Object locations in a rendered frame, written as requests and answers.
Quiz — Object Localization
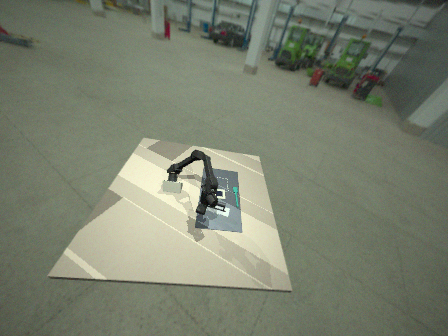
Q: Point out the dark grey flat mat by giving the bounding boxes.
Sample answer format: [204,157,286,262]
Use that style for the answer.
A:
[195,168,242,233]

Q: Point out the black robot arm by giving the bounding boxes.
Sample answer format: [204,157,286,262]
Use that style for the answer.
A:
[167,150,218,207]

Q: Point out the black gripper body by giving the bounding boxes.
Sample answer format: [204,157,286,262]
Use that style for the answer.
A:
[196,196,207,215]

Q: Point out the cream square tile with dark center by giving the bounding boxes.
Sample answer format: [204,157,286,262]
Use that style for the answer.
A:
[215,189,225,199]

